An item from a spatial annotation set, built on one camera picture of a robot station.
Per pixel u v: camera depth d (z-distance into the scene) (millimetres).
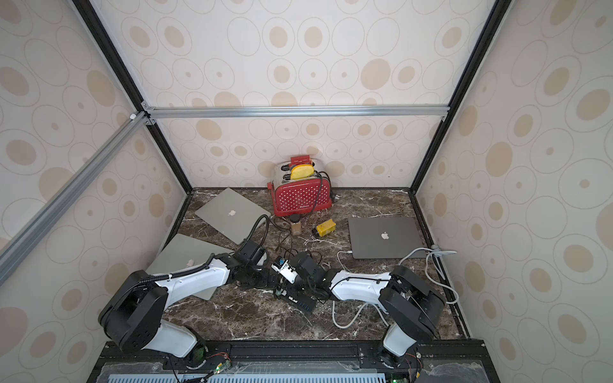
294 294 745
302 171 1000
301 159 1023
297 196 1005
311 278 659
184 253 1000
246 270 714
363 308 832
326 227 1005
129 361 729
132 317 430
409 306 443
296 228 993
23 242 522
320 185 1000
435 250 994
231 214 1093
